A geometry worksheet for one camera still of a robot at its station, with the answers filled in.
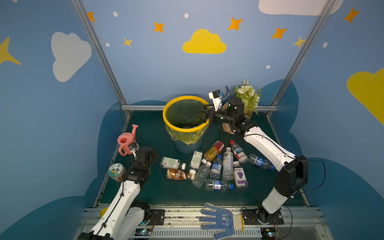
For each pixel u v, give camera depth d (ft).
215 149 3.08
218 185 2.63
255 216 2.41
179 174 2.76
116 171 2.68
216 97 2.14
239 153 3.03
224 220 2.40
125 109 3.80
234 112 1.95
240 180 2.76
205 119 2.21
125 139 2.96
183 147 3.17
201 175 2.74
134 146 2.28
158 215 2.45
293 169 1.44
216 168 2.83
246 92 3.04
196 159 3.02
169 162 2.96
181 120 3.28
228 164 2.90
